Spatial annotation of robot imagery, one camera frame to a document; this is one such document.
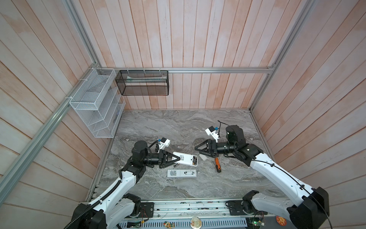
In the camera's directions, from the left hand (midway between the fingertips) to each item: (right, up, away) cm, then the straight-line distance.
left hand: (178, 163), depth 66 cm
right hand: (+10, +6, +2) cm, 12 cm away
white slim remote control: (+1, -11, +17) cm, 21 cm away
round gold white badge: (+9, -31, +4) cm, 32 cm away
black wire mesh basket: (-27, +50, +38) cm, 68 cm away
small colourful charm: (-5, -31, +3) cm, 31 cm away
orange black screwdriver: (+25, -7, +21) cm, 33 cm away
